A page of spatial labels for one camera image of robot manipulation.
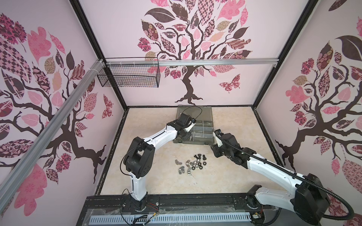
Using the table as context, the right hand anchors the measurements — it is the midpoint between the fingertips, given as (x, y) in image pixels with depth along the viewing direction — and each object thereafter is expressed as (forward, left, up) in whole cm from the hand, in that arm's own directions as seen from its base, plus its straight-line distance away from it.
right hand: (214, 143), depth 84 cm
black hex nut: (-8, +6, -11) cm, 15 cm away
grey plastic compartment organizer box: (+13, +5, -7) cm, 15 cm away
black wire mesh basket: (+44, +52, +23) cm, 72 cm away
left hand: (+10, +18, -3) cm, 21 cm away
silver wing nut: (-12, +20, -11) cm, 26 cm away
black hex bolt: (-4, +5, -11) cm, 13 cm away
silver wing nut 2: (-14, +16, -10) cm, 23 cm away
